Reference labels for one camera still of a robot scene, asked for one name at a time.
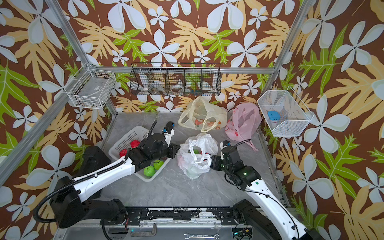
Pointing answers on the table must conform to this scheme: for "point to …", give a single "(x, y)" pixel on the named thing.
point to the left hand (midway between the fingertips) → (180, 145)
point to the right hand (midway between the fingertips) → (212, 158)
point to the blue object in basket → (274, 115)
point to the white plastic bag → (194, 154)
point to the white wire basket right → (294, 115)
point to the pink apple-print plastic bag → (246, 119)
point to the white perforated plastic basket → (137, 134)
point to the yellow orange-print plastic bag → (202, 115)
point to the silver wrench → (216, 236)
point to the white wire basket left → (90, 88)
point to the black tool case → (94, 158)
